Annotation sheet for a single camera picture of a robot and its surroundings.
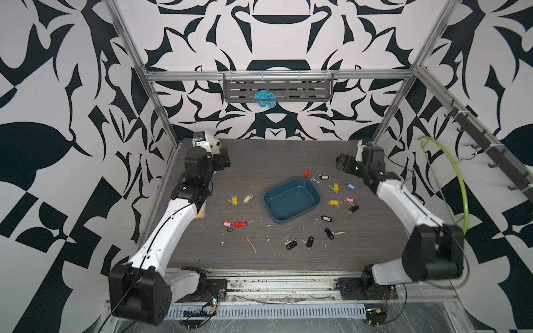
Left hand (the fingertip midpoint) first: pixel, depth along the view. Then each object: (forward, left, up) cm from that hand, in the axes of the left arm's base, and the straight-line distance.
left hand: (212, 145), depth 78 cm
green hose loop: (-19, -81, -9) cm, 84 cm away
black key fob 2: (-27, -36, -30) cm, 54 cm away
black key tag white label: (-17, -45, -30) cm, 57 cm away
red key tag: (+8, -41, -31) cm, 52 cm away
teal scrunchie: (+25, -20, +3) cm, 32 cm away
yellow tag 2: (-1, -54, -30) cm, 62 cm away
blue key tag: (-1, -61, -30) cm, 68 cm away
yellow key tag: (-6, -5, -30) cm, 31 cm away
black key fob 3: (-27, -29, -31) cm, 50 cm away
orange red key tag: (-18, -8, -30) cm, 36 cm away
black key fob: (-24, -45, -30) cm, 59 cm away
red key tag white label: (-18, -2, -30) cm, 35 cm away
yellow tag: (-9, -50, -30) cm, 59 cm away
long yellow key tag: (-6, -11, -30) cm, 32 cm away
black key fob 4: (-13, -59, -30) cm, 67 cm away
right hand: (+1, -54, -11) cm, 55 cm away
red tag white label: (-8, -59, -32) cm, 68 cm away
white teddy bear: (+14, +4, -14) cm, 20 cm away
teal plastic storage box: (-6, -31, -32) cm, 45 cm away
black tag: (+5, -49, -30) cm, 58 cm away
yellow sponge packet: (-13, +9, -28) cm, 33 cm away
